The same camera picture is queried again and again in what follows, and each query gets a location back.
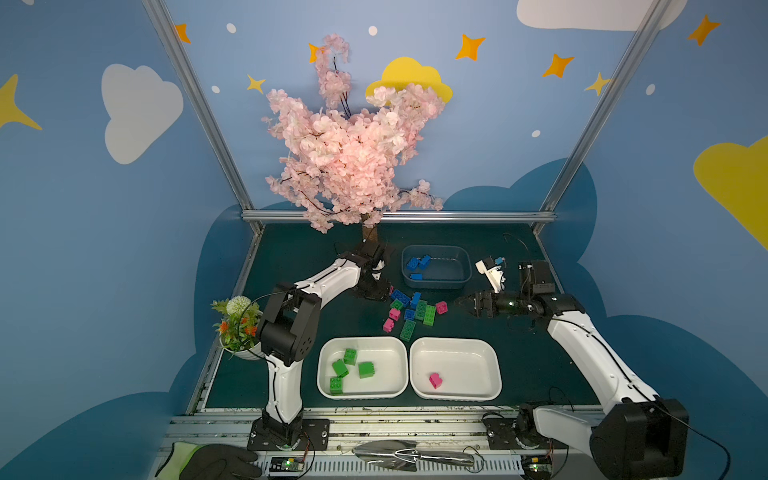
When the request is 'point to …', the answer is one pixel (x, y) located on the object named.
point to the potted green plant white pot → (237, 326)
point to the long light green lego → (429, 316)
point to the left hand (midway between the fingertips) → (378, 293)
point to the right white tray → (470, 369)
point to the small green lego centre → (397, 304)
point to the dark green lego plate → (421, 310)
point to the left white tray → (388, 354)
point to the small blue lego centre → (409, 315)
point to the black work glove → (188, 461)
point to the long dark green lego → (407, 330)
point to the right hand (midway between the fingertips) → (468, 297)
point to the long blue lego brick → (401, 297)
